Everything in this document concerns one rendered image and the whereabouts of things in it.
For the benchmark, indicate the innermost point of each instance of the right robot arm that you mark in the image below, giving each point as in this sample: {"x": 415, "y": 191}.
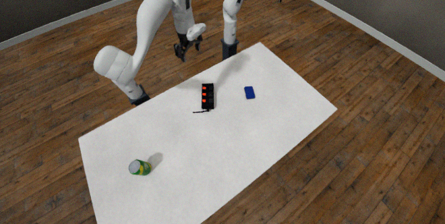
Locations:
{"x": 121, "y": 67}

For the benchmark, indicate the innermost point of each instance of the green and yellow drink can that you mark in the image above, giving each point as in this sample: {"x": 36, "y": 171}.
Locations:
{"x": 138, "y": 167}

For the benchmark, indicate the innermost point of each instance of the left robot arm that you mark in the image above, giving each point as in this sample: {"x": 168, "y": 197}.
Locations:
{"x": 230, "y": 9}

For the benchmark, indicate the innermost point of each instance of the small blue rectangular pad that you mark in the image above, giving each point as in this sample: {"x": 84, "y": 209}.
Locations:
{"x": 249, "y": 92}

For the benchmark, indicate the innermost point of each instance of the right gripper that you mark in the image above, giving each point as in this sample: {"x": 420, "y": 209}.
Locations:
{"x": 184, "y": 42}

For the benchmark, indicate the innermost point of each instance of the black power strip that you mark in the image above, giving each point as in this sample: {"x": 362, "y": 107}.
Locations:
{"x": 207, "y": 97}

